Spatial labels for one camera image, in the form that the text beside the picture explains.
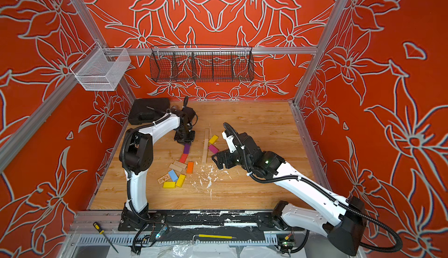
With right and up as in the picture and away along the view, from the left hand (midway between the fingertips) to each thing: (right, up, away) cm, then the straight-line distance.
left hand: (189, 141), depth 96 cm
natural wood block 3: (+9, -8, -4) cm, 12 cm away
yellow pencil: (+16, -35, -26) cm, 47 cm away
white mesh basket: (-47, +40, -4) cm, 62 cm away
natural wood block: (+9, +4, +6) cm, 12 cm away
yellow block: (+13, +1, +4) cm, 14 cm away
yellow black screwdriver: (-32, -34, -25) cm, 53 cm away
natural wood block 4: (-4, -11, -6) cm, 13 cm away
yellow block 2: (-2, -18, -12) cm, 21 cm away
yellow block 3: (-8, -20, -12) cm, 24 cm away
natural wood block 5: (-6, -12, -8) cm, 16 cm away
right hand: (+17, -1, -24) cm, 30 cm away
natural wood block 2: (+9, -2, +1) cm, 10 cm away
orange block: (+2, -12, -7) cm, 14 cm away
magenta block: (+14, -4, +1) cm, 14 cm away
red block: (-3, -9, -3) cm, 10 cm away
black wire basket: (+8, +44, +2) cm, 45 cm away
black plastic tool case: (-31, +18, +12) cm, 37 cm away
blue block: (-6, -15, -10) cm, 20 cm away
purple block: (-1, -4, -1) cm, 4 cm away
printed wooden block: (-10, -17, -12) cm, 23 cm away
